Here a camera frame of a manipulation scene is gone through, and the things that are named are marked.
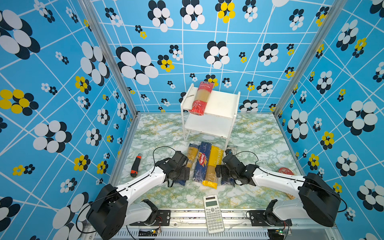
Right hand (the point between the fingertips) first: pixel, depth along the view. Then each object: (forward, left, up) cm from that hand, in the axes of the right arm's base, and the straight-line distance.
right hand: (222, 169), depth 87 cm
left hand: (-3, +23, +1) cm, 23 cm away
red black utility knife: (-1, +52, 0) cm, 52 cm away
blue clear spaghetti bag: (+11, +18, +1) cm, 21 cm away
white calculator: (-23, +6, -1) cm, 24 cm away
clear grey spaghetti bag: (-7, -1, 0) cm, 7 cm away
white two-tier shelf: (+19, +2, +30) cm, 36 cm away
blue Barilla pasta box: (-1, +12, +1) cm, 12 cm away
